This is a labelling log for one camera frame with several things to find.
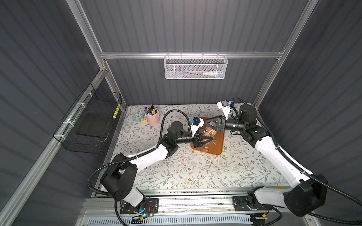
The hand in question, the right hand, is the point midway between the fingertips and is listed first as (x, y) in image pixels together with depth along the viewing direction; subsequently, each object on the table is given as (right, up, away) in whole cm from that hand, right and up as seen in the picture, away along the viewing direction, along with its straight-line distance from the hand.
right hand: (208, 122), depth 68 cm
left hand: (+3, -8, +1) cm, 9 cm away
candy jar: (0, -5, +2) cm, 5 cm away
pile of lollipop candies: (0, -6, 0) cm, 6 cm away
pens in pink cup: (-36, +7, +33) cm, 49 cm away
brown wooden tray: (+10, -18, +28) cm, 35 cm away
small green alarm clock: (-50, +3, +43) cm, 66 cm away
